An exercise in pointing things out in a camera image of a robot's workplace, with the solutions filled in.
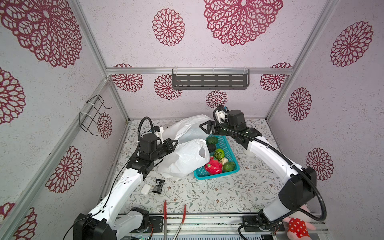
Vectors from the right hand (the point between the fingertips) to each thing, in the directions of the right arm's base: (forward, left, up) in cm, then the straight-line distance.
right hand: (204, 123), depth 77 cm
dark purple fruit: (+3, -6, -25) cm, 26 cm away
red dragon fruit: (-14, -6, -21) cm, 26 cm away
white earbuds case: (-25, +33, -29) cm, 50 cm away
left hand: (-9, +13, -6) cm, 17 cm away
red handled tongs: (-38, +19, -28) cm, 51 cm away
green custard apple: (-3, -10, -23) cm, 26 cm away
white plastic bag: (-16, +6, -4) cm, 17 cm away
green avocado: (-13, -14, -21) cm, 28 cm away
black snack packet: (-22, +25, -28) cm, 44 cm away
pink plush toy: (-41, -43, -26) cm, 65 cm away
